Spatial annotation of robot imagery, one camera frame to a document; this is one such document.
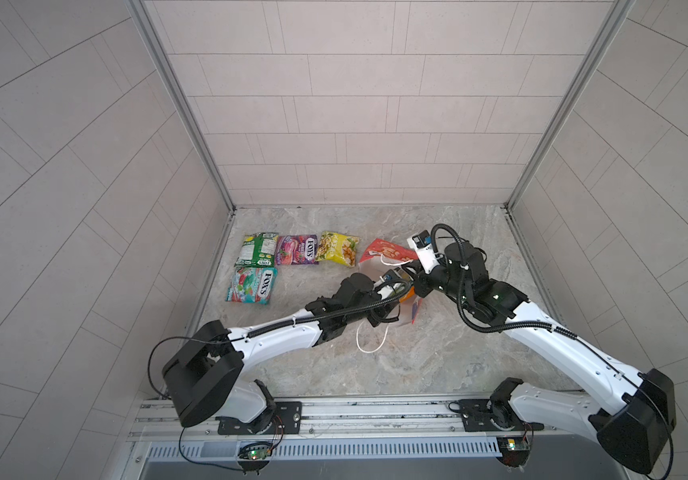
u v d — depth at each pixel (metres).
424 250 0.62
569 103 0.87
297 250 1.00
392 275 0.67
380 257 0.74
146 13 0.71
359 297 0.60
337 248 0.99
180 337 0.43
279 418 0.70
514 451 0.68
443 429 0.71
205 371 0.42
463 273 0.54
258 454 0.64
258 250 0.99
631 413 0.37
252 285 0.91
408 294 0.66
